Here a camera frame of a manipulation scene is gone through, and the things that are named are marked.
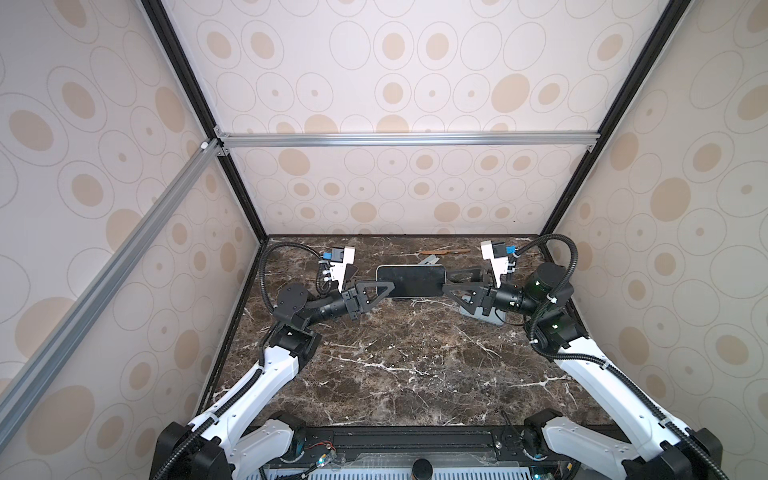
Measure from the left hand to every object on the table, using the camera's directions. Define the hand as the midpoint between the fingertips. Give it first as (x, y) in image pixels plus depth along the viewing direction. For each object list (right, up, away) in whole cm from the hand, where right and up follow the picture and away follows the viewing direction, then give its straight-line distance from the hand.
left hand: (397, 296), depth 59 cm
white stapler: (+13, +8, +51) cm, 53 cm away
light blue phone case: (+21, -5, +4) cm, 21 cm away
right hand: (+11, +2, +4) cm, 12 cm away
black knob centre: (+5, -38, +5) cm, 38 cm away
